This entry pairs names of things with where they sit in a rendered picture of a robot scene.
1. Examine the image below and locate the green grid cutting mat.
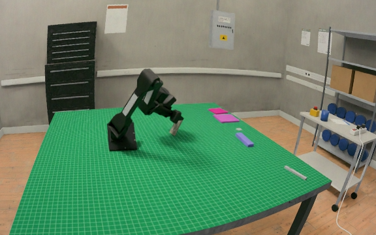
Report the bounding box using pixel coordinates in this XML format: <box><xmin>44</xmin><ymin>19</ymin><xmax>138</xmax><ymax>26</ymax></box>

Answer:
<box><xmin>9</xmin><ymin>103</ymin><xmax>332</xmax><ymax>235</ymax></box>

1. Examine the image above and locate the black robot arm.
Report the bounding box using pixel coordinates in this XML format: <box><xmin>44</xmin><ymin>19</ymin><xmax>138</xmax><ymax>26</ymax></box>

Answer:
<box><xmin>107</xmin><ymin>69</ymin><xmax>176</xmax><ymax>142</ymax></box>

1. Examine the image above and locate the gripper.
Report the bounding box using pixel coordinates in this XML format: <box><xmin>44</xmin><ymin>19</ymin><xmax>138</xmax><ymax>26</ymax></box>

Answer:
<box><xmin>156</xmin><ymin>103</ymin><xmax>184</xmax><ymax>124</ymax></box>

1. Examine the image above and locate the pink flat square slab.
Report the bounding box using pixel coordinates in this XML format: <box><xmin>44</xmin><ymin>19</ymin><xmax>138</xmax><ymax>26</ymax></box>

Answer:
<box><xmin>213</xmin><ymin>114</ymin><xmax>240</xmax><ymax>123</ymax></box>

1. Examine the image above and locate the magenta flat square plate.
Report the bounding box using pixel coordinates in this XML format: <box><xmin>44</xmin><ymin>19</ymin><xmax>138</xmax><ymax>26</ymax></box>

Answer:
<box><xmin>208</xmin><ymin>108</ymin><xmax>228</xmax><ymax>114</ymax></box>

